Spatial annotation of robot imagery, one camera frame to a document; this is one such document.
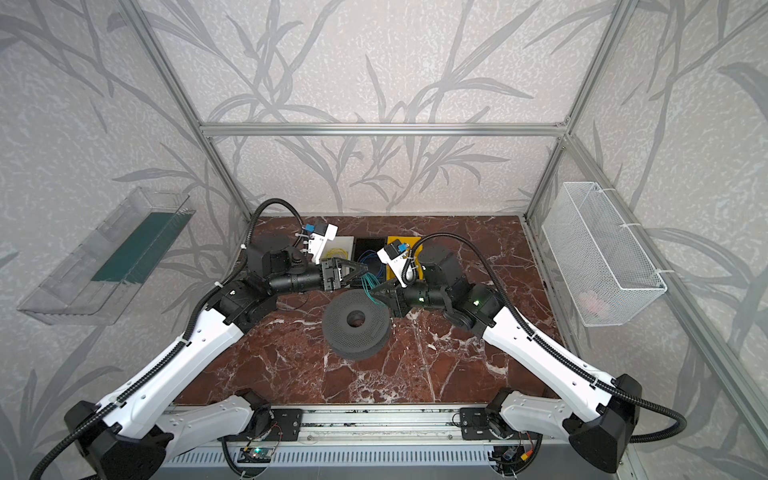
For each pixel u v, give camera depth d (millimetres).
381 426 753
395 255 578
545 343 429
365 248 1050
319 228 605
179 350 432
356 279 607
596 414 381
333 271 575
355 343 807
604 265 619
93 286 632
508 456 755
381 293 647
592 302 724
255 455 708
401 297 577
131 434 385
